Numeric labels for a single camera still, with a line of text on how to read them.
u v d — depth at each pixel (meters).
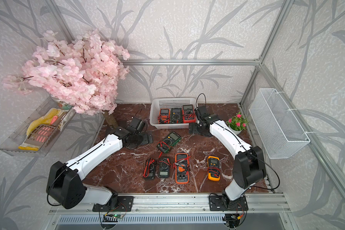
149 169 0.82
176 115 1.09
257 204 0.75
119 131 0.59
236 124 0.91
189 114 0.99
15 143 0.57
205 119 0.61
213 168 0.82
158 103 1.12
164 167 0.82
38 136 0.60
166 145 0.91
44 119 0.67
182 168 0.82
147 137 0.76
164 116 1.06
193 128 0.79
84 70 0.56
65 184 0.41
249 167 0.44
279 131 0.60
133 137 0.61
